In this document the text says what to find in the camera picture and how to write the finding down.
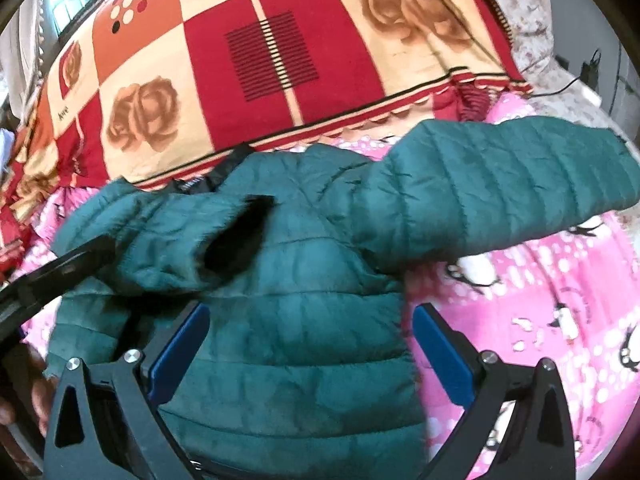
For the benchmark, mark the black power adapter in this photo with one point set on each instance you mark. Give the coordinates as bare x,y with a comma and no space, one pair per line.
589,75

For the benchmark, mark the dark green puffer jacket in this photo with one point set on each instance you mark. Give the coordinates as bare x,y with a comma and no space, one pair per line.
310,279

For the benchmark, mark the red rose patterned blanket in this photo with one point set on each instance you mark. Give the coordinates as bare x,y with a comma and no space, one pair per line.
155,90

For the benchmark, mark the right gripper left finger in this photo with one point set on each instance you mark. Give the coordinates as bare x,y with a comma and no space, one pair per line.
105,422

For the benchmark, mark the floral white bedsheet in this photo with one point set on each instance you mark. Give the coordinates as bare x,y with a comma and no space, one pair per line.
558,95

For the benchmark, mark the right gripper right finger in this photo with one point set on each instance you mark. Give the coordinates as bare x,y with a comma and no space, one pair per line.
539,440

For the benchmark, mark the pink penguin bedsheet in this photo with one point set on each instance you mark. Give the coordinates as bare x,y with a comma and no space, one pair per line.
540,319

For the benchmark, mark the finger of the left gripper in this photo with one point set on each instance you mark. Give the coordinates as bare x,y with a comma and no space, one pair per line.
27,295

